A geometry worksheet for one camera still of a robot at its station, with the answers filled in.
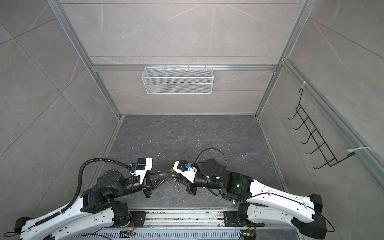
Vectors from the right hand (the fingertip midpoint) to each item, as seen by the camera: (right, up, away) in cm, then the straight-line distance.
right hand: (174, 175), depth 59 cm
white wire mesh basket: (-4, +52, +41) cm, 67 cm away
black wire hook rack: (+64, +15, +8) cm, 66 cm away
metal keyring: (0, +1, -5) cm, 5 cm away
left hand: (-1, +3, -5) cm, 6 cm away
